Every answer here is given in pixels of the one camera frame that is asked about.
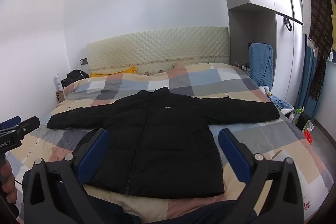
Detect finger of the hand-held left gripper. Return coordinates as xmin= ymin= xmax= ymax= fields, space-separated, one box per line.
xmin=16 ymin=116 xmax=41 ymax=134
xmin=0 ymin=115 xmax=22 ymax=131

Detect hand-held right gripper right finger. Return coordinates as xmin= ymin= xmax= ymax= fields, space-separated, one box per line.
xmin=218 ymin=128 xmax=306 ymax=224

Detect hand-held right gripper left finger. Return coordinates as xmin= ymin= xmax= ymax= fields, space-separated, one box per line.
xmin=22 ymin=128 xmax=111 ymax=224

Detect black puffer jacket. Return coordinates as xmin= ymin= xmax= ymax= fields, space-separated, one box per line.
xmin=47 ymin=87 xmax=280 ymax=199

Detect person's left hand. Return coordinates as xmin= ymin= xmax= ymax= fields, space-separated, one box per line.
xmin=0 ymin=161 xmax=18 ymax=204

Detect wooden nightstand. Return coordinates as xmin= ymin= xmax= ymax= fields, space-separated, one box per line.
xmin=55 ymin=90 xmax=66 ymax=104

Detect checked patchwork duvet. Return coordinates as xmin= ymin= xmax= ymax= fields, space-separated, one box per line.
xmin=5 ymin=63 xmax=334 ymax=224

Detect white spray bottle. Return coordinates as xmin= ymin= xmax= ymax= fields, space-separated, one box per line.
xmin=54 ymin=74 xmax=64 ymax=91

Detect person's dark trousers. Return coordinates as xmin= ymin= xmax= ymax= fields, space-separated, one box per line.
xmin=84 ymin=198 xmax=258 ymax=224

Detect black bag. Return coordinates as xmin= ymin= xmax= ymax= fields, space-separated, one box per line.
xmin=61 ymin=70 xmax=90 ymax=88

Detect crumpled blue cloth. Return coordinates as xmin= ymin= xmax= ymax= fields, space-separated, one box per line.
xmin=270 ymin=95 xmax=292 ymax=109

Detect red plastic bag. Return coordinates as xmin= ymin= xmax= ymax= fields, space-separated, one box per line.
xmin=303 ymin=127 xmax=314 ymax=145

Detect yellow pillow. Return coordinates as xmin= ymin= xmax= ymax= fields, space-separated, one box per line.
xmin=89 ymin=66 xmax=138 ymax=78

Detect row of small bottles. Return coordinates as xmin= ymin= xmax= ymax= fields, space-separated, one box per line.
xmin=235 ymin=61 xmax=250 ymax=73

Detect blue knitted chair cover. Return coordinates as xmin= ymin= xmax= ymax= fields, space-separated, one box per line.
xmin=249 ymin=42 xmax=275 ymax=91

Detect floral cream pillow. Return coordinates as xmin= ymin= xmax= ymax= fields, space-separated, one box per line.
xmin=136 ymin=63 xmax=189 ymax=76

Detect blue curtain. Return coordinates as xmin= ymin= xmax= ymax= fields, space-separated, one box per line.
xmin=295 ymin=46 xmax=326 ymax=120

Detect wall socket with white charger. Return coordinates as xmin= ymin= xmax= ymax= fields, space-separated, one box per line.
xmin=79 ymin=58 xmax=90 ymax=75

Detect black cable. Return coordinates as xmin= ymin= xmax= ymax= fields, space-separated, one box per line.
xmin=259 ymin=43 xmax=275 ymax=88

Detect black hanging strap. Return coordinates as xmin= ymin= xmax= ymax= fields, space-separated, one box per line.
xmin=283 ymin=15 xmax=293 ymax=32

